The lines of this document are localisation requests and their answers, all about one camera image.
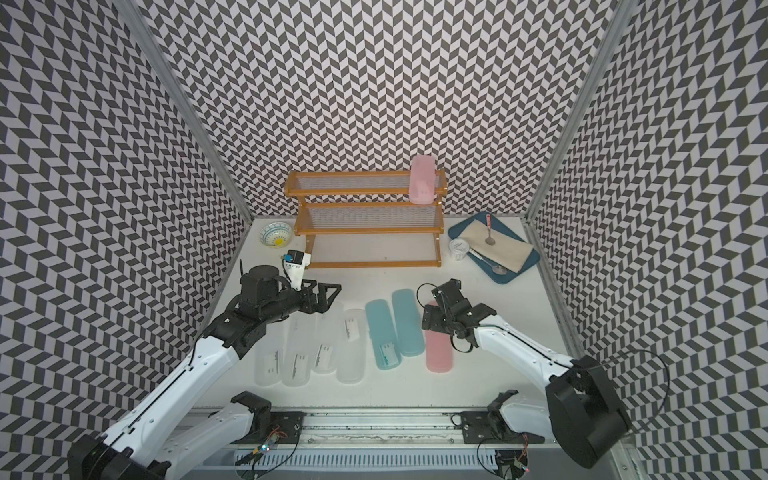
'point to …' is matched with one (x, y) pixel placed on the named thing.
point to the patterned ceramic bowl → (276, 235)
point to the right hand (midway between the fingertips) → (440, 325)
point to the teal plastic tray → (458, 229)
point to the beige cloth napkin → (497, 246)
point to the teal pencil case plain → (406, 314)
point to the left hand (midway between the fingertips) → (327, 288)
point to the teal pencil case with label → (385, 347)
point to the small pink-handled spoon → (489, 240)
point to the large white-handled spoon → (498, 270)
